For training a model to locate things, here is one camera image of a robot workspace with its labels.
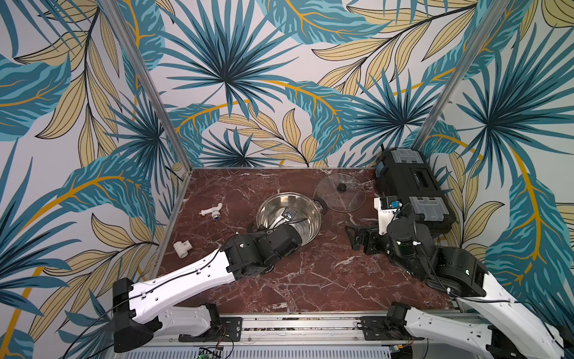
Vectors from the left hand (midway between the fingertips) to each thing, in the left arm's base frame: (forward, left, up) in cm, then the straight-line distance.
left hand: (273, 234), depth 71 cm
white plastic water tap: (+22, +28, -21) cm, 41 cm away
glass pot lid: (+35, -31, -22) cm, 51 cm away
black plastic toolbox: (+34, -56, -6) cm, 66 cm away
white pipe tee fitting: (+3, +37, -20) cm, 42 cm away
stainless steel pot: (+16, -13, -17) cm, 27 cm away
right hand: (-2, -24, +9) cm, 26 cm away
